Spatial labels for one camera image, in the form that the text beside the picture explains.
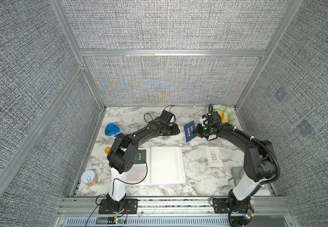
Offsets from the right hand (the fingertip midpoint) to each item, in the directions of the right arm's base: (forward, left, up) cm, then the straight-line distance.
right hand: (191, 128), depth 91 cm
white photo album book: (-21, +18, -10) cm, 29 cm away
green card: (-15, +32, -10) cm, 37 cm away
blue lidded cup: (+2, +53, -3) cm, 53 cm away
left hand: (-1, +7, -1) cm, 7 cm away
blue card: (+3, +1, -4) cm, 5 cm away
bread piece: (+16, -29, -8) cm, 34 cm away
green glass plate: (+20, -34, -8) cm, 40 cm away
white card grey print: (-14, -15, -12) cm, 24 cm away
